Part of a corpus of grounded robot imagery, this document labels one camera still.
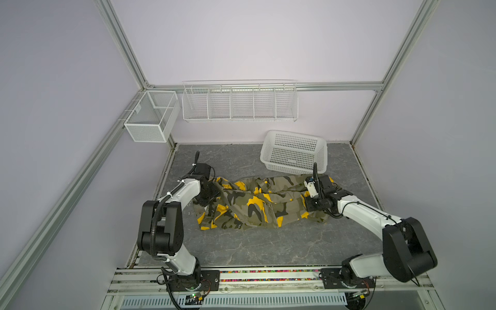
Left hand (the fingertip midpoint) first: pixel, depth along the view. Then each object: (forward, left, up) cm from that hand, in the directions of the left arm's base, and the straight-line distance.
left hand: (216, 198), depth 92 cm
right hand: (-5, -44, 0) cm, 44 cm away
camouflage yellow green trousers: (-4, -21, +2) cm, 21 cm away
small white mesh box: (+40, +33, +19) cm, 55 cm away
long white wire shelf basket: (+43, -14, +25) cm, 51 cm away
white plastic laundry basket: (+30, -44, -4) cm, 54 cm away
